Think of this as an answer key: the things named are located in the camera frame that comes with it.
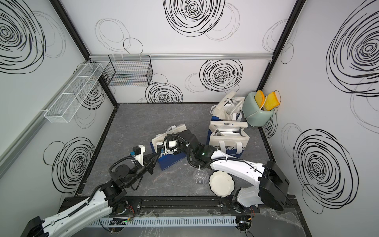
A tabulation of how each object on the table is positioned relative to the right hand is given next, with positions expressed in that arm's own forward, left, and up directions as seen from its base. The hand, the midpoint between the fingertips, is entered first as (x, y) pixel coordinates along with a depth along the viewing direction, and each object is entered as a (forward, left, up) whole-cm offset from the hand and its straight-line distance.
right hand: (170, 133), depth 73 cm
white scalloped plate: (-16, -27, -24) cm, 39 cm away
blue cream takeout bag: (-9, +2, -11) cm, 14 cm away
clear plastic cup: (-13, -16, -24) cm, 32 cm away
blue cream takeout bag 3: (-2, -29, 0) cm, 29 cm away
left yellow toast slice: (+31, -54, -5) cm, 63 cm away
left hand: (-8, +5, -7) cm, 12 cm away
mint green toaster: (+24, -51, -14) cm, 58 cm away
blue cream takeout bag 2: (+25, -34, -8) cm, 43 cm away
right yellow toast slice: (+31, -63, -7) cm, 70 cm away
